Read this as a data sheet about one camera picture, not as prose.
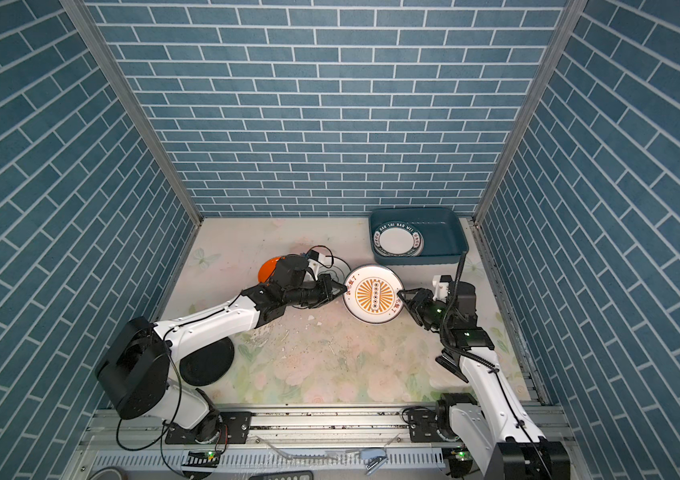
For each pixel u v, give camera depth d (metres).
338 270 1.05
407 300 0.77
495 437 0.44
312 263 0.66
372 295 0.82
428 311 0.71
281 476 0.66
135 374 0.43
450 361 0.83
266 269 1.05
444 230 1.18
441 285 0.77
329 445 0.72
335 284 0.78
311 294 0.71
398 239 1.13
